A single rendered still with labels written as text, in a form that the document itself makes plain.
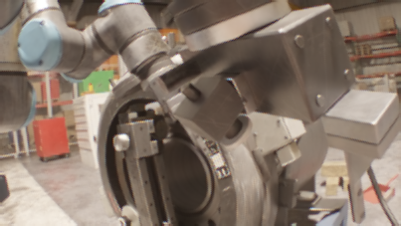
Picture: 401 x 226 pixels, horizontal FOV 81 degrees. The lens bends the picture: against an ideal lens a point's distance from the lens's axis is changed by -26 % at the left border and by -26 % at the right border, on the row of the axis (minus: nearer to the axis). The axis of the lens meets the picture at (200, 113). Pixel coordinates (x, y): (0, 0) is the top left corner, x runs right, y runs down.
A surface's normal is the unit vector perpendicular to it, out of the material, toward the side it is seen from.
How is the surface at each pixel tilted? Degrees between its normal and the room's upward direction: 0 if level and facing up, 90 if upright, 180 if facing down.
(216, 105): 97
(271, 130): 90
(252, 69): 114
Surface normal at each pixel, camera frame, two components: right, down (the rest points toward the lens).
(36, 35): -0.12, 0.14
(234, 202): -0.66, 0.11
